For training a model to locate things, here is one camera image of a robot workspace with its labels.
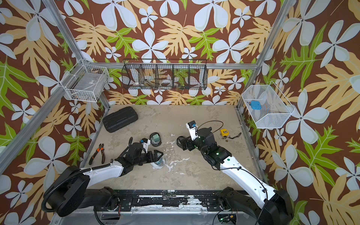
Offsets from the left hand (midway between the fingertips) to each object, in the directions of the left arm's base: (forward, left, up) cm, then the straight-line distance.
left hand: (159, 152), depth 87 cm
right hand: (+4, -16, +16) cm, 23 cm away
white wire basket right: (+21, -67, +21) cm, 73 cm away
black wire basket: (+48, -2, +25) cm, 54 cm away
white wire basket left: (+34, +46, +29) cm, 64 cm away
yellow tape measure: (+18, -46, -4) cm, 49 cm away
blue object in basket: (+23, -60, +20) cm, 68 cm away
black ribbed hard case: (+27, +33, 0) cm, 43 cm away
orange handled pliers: (+5, +41, -5) cm, 42 cm away
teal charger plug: (-6, +1, -1) cm, 6 cm away
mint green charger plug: (+13, +4, -4) cm, 14 cm away
